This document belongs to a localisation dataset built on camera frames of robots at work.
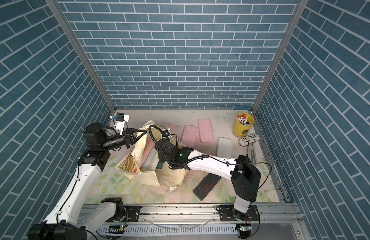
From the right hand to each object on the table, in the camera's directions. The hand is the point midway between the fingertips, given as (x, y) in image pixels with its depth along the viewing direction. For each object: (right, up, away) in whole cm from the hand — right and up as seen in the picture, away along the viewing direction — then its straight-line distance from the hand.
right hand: (162, 151), depth 79 cm
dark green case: (-3, -9, +5) cm, 11 cm away
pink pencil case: (+26, +10, +28) cm, 39 cm away
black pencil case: (+24, -19, +1) cm, 31 cm away
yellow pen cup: (+50, +15, +19) cm, 56 cm away
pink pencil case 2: (+14, +6, +22) cm, 27 cm away
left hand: (-4, +10, -12) cm, 17 cm away
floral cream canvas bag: (-7, -4, -13) cm, 15 cm away
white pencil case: (+38, -1, +19) cm, 42 cm away
